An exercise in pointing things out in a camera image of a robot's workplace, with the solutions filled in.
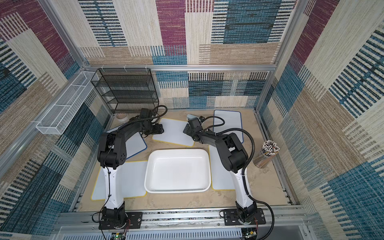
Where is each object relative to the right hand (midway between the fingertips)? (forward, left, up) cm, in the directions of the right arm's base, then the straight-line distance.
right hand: (193, 132), depth 105 cm
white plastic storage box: (-26, +9, -3) cm, 28 cm away
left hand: (+1, +23, +1) cm, 23 cm away
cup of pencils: (-24, -39, +15) cm, 48 cm away
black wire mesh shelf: (+25, +47, +18) cm, 56 cm away
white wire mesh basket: (-15, +62, +33) cm, 72 cm away
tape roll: (+16, +55, 0) cm, 57 cm away
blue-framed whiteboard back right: (+13, -30, -3) cm, 33 cm away
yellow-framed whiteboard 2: (-33, -15, +3) cm, 37 cm away
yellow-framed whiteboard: (+3, +14, -4) cm, 15 cm away
